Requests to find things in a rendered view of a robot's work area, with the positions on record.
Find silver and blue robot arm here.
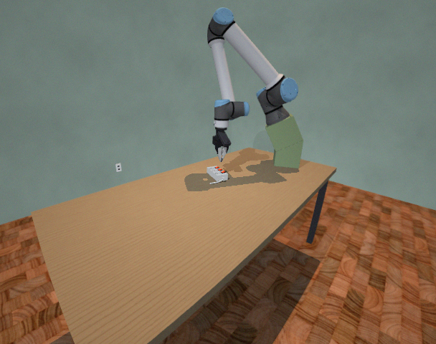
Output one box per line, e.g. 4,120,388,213
207,7,298,128

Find white power strip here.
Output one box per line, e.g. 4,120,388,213
207,166,228,183

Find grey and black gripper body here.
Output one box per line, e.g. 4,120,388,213
212,127,227,147

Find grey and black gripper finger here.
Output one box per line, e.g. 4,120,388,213
221,146,229,161
215,143,222,162

